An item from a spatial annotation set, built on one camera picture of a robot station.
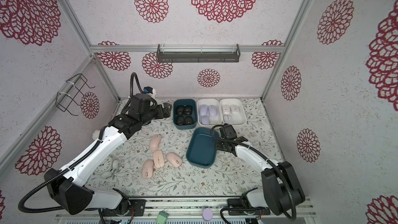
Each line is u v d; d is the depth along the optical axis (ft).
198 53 3.04
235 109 3.63
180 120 3.47
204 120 3.46
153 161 2.87
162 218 2.29
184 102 3.62
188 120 3.46
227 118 3.47
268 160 1.53
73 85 2.56
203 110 3.59
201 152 3.01
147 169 2.72
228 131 2.27
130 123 1.70
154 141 3.17
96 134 3.06
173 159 2.85
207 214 2.13
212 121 3.51
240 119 3.52
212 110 3.59
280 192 1.37
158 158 2.87
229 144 2.13
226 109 3.62
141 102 1.81
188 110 3.61
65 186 1.26
